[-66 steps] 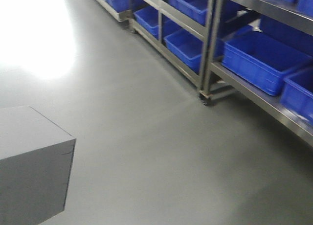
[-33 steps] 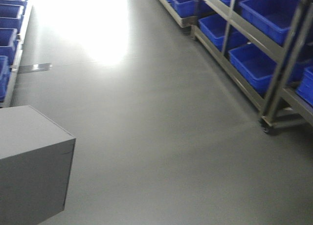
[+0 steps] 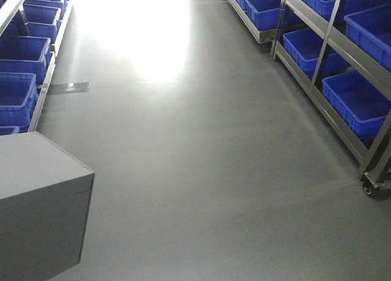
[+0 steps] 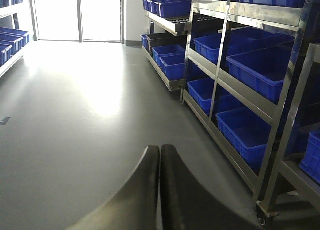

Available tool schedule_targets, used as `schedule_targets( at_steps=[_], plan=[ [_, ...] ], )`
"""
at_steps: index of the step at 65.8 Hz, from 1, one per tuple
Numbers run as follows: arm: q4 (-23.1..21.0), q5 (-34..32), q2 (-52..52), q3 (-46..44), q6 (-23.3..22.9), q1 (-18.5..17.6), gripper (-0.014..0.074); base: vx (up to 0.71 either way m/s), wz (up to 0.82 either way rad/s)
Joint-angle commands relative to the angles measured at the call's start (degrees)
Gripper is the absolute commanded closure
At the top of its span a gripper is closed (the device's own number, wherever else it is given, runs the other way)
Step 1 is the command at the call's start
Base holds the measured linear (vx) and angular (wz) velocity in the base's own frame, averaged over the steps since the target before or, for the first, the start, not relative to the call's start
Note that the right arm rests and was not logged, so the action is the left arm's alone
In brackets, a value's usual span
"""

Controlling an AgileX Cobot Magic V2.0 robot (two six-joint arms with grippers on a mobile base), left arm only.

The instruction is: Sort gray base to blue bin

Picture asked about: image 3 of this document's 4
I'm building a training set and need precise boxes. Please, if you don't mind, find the steel rack on castors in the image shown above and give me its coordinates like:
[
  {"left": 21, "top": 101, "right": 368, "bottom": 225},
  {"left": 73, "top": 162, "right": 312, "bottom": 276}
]
[{"left": 0, "top": 0, "right": 74, "bottom": 134}]

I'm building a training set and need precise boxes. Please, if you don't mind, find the row of blue bins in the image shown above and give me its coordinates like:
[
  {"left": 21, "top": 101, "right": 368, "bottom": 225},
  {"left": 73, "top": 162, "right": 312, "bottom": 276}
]
[
  {"left": 0, "top": 0, "right": 73, "bottom": 136},
  {"left": 282, "top": 0, "right": 391, "bottom": 141},
  {"left": 232, "top": 0, "right": 305, "bottom": 31}
]

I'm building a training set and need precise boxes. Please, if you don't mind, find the steel rack with perforated posts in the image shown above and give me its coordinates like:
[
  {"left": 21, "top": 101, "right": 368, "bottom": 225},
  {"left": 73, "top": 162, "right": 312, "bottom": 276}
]
[{"left": 271, "top": 0, "right": 391, "bottom": 199}]

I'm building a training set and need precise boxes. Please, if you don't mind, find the grey block with square hole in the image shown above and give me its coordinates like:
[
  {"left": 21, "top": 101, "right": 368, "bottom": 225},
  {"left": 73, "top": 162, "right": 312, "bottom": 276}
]
[{"left": 0, "top": 131, "right": 95, "bottom": 281}]

